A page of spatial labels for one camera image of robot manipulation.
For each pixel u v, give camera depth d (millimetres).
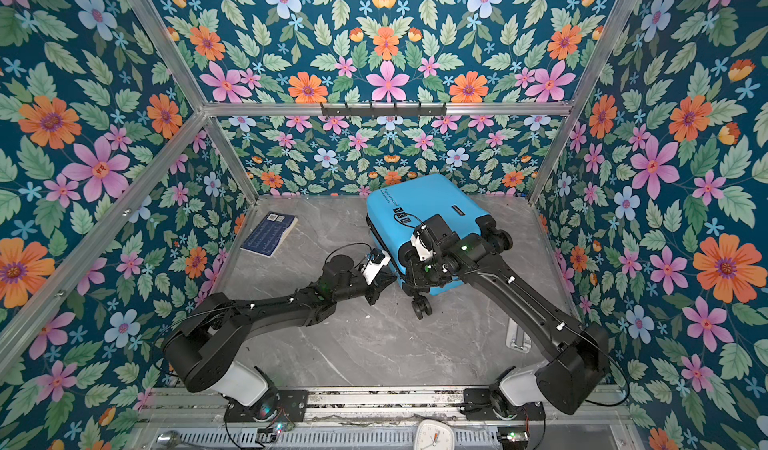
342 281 694
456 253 509
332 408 749
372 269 744
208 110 924
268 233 1079
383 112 940
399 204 881
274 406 715
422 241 593
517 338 833
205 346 445
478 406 719
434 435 676
